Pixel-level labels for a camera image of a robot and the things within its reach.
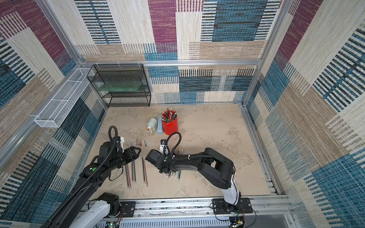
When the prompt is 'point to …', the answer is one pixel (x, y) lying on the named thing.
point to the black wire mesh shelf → (122, 73)
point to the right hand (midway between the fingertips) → (164, 157)
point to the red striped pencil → (129, 178)
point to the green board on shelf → (120, 87)
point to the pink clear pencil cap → (137, 141)
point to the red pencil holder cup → (169, 124)
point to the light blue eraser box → (159, 131)
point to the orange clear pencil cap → (140, 142)
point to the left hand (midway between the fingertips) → (137, 151)
